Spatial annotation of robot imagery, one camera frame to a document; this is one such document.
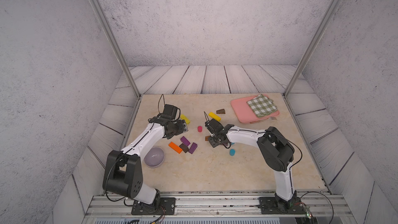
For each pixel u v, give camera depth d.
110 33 0.87
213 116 1.08
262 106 1.12
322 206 0.75
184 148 0.93
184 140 0.96
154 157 0.88
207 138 0.96
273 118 1.08
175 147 0.94
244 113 1.09
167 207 0.73
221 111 1.11
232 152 0.90
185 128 0.81
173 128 0.80
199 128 0.99
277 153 0.51
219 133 0.72
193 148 0.93
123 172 0.43
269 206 0.73
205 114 1.08
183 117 1.08
